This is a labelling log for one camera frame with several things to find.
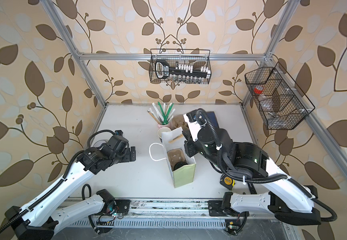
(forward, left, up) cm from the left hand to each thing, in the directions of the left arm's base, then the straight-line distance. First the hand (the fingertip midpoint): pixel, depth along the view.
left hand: (129, 152), depth 75 cm
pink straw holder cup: (+26, -18, -11) cm, 33 cm away
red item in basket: (+38, -72, +11) cm, 82 cm away
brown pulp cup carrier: (+32, -24, -14) cm, 43 cm away
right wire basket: (+20, -76, +17) cm, 80 cm away
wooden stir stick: (+1, -24, +14) cm, 28 cm away
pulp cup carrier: (+6, -23, -17) cm, 29 cm away
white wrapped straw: (+30, -11, -3) cm, 32 cm away
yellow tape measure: (-8, -52, -15) cm, 55 cm away
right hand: (-3, -27, +23) cm, 35 cm away
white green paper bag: (-10, -28, -4) cm, 30 cm away
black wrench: (-11, -66, -18) cm, 69 cm away
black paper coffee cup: (-3, -25, -7) cm, 26 cm away
